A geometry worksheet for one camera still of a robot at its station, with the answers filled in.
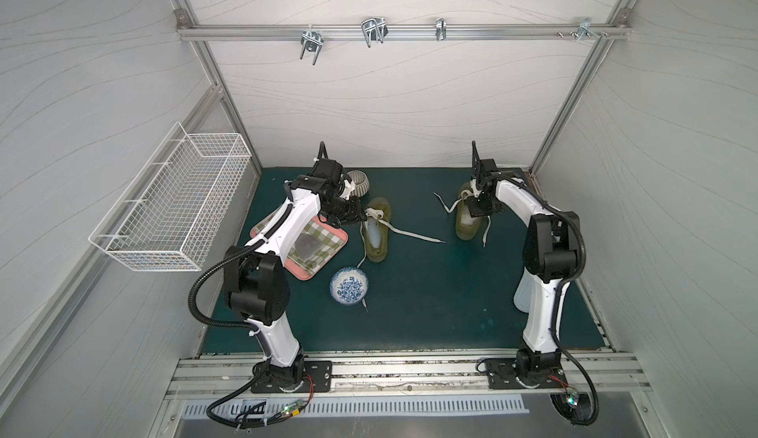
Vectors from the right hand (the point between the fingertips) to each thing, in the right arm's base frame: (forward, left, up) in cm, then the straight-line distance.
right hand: (480, 208), depth 100 cm
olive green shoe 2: (-7, +5, -1) cm, 9 cm away
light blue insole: (-9, +36, -3) cm, 38 cm away
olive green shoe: (-2, +35, 0) cm, 35 cm away
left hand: (-14, +39, +11) cm, 42 cm away
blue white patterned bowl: (-28, +43, -5) cm, 51 cm away
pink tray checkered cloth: (-14, +56, -6) cm, 58 cm away
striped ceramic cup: (+10, +42, +1) cm, 44 cm away
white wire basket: (-25, +83, +26) cm, 90 cm away
